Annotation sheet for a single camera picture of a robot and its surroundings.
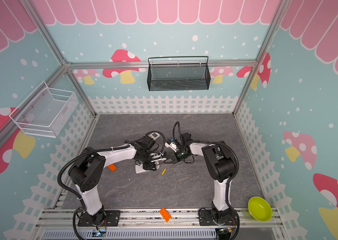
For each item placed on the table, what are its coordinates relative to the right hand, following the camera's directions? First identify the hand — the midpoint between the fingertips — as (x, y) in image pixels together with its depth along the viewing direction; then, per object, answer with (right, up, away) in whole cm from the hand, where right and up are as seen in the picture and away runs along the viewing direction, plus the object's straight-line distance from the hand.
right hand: (165, 161), depth 91 cm
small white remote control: (-9, +15, +15) cm, 23 cm away
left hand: (-8, -3, +2) cm, 9 cm away
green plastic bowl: (+49, -22, -14) cm, 56 cm away
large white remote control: (-16, -4, -1) cm, 16 cm away
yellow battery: (-1, -5, -1) cm, 6 cm away
